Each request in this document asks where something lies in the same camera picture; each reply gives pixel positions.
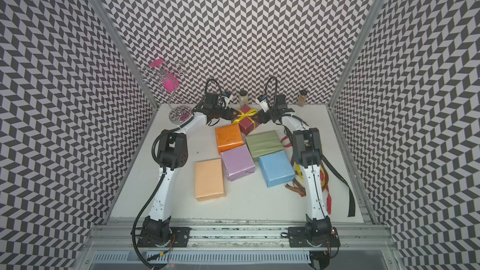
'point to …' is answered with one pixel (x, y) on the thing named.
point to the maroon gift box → (245, 119)
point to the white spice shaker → (243, 99)
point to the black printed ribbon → (351, 199)
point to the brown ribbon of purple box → (299, 188)
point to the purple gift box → (237, 162)
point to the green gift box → (262, 144)
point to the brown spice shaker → (302, 99)
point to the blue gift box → (276, 168)
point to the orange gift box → (228, 136)
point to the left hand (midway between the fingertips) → (235, 111)
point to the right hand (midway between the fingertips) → (257, 115)
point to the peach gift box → (209, 180)
